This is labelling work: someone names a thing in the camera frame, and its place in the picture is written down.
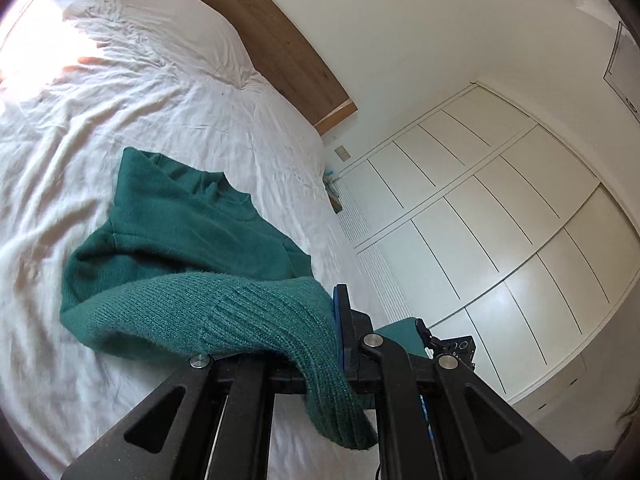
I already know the green knit sweater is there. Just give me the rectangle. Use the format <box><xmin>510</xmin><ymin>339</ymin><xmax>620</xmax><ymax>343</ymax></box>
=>
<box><xmin>60</xmin><ymin>146</ymin><xmax>431</xmax><ymax>452</ymax></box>

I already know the white sliding wardrobe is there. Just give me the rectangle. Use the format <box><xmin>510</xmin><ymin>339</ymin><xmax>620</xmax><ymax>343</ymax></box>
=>
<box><xmin>334</xmin><ymin>84</ymin><xmax>639</xmax><ymax>405</ymax></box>

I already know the wooden nightstand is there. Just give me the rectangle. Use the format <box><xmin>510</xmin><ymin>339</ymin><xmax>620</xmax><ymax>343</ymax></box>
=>
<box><xmin>322</xmin><ymin>170</ymin><xmax>343</xmax><ymax>214</ymax></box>

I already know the wooden headboard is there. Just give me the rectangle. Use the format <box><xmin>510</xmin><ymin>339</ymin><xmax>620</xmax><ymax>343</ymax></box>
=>
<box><xmin>202</xmin><ymin>0</ymin><xmax>358</xmax><ymax>136</ymax></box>

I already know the white bed duvet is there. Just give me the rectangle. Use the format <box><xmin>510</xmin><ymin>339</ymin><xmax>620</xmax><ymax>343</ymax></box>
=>
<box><xmin>1</xmin><ymin>0</ymin><xmax>378</xmax><ymax>479</ymax></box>

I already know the right wall switch plate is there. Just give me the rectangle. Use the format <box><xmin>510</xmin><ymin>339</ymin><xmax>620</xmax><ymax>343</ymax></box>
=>
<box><xmin>334</xmin><ymin>145</ymin><xmax>350</xmax><ymax>162</ymax></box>

